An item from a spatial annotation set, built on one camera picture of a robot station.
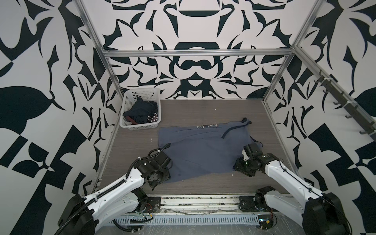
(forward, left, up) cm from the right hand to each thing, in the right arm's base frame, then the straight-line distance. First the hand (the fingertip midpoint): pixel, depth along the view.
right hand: (236, 167), depth 84 cm
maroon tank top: (+30, +66, +9) cm, 73 cm away
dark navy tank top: (+37, +59, +9) cm, 70 cm away
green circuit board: (-25, -10, -4) cm, 27 cm away
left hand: (-5, +38, +2) cm, 39 cm away
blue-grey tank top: (+9, +20, +1) cm, 23 cm away
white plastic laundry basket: (+52, +71, +6) cm, 88 cm away
